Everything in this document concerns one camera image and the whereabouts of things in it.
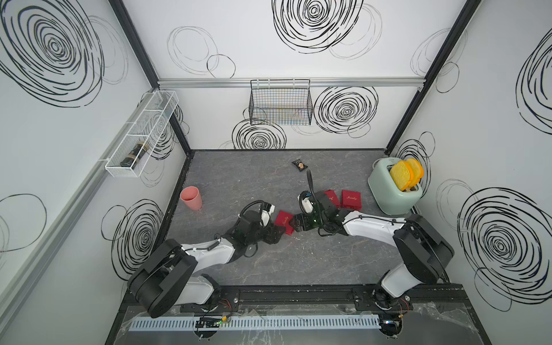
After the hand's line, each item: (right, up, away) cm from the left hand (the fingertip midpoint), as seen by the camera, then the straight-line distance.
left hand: (278, 226), depth 85 cm
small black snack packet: (+11, +26, +26) cm, 38 cm away
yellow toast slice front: (+50, +21, +1) cm, 54 cm away
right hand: (+7, +2, +2) cm, 8 cm away
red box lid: (+25, +11, +11) cm, 29 cm away
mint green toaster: (+43, +14, 0) cm, 45 cm away
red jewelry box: (+2, +2, +5) cm, 5 cm away
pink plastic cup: (-39, +12, +8) cm, 41 cm away
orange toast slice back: (+54, +22, -3) cm, 59 cm away
